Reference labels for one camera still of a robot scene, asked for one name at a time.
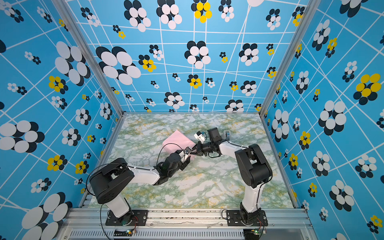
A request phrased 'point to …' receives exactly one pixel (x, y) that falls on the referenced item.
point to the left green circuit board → (117, 233)
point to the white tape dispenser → (227, 134)
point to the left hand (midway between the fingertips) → (187, 153)
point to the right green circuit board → (251, 233)
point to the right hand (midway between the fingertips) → (190, 153)
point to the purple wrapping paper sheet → (176, 141)
